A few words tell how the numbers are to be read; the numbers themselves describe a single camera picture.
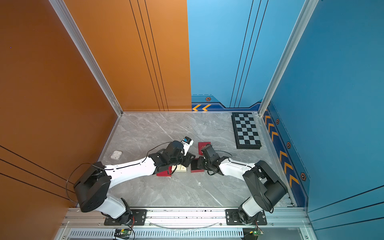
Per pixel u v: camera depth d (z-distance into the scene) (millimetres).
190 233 696
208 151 710
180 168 754
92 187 436
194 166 809
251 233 697
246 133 1027
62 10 704
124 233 714
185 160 734
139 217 740
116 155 952
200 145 989
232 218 725
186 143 740
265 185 442
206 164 773
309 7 696
